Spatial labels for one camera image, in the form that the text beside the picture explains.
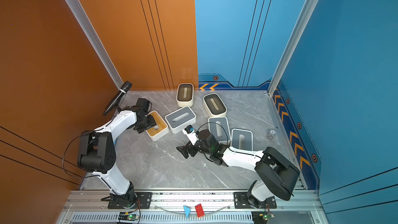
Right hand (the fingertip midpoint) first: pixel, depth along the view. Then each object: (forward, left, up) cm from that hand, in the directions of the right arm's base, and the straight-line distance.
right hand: (184, 141), depth 81 cm
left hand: (+15, +22, -5) cm, 27 cm away
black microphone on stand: (+18, +40, +9) cm, 45 cm away
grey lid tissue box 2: (+14, -20, -8) cm, 26 cm away
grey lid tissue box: (+20, +5, -8) cm, 22 cm away
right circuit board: (-31, -37, -13) cm, 50 cm away
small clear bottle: (+9, -51, -7) cm, 52 cm away
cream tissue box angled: (+30, -17, -6) cm, 35 cm away
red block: (-29, -9, -10) cm, 32 cm away
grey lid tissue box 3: (+7, -33, -11) cm, 36 cm away
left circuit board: (-31, +26, -14) cm, 43 cm away
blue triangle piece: (-29, -3, -11) cm, 31 cm away
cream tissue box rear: (+38, +3, -4) cm, 38 cm away
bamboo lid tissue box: (+10, +16, -5) cm, 20 cm away
